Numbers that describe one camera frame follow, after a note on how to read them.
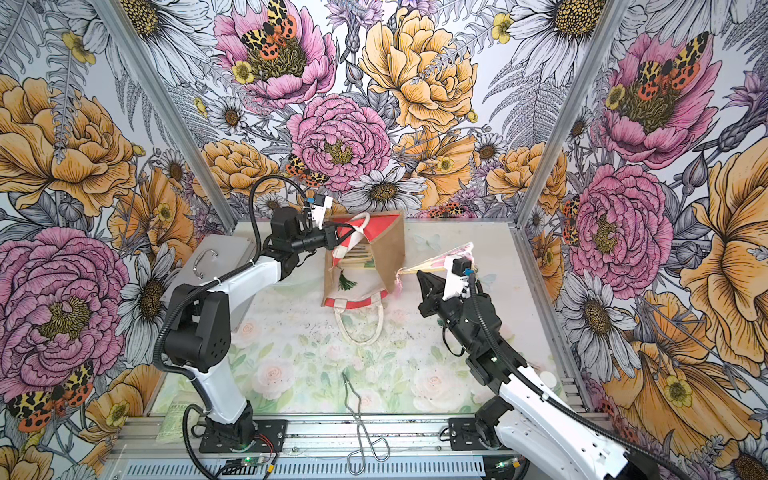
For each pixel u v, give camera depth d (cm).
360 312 97
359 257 105
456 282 61
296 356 88
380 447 74
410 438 76
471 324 53
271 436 75
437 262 69
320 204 79
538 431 58
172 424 73
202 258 86
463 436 74
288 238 72
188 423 72
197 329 50
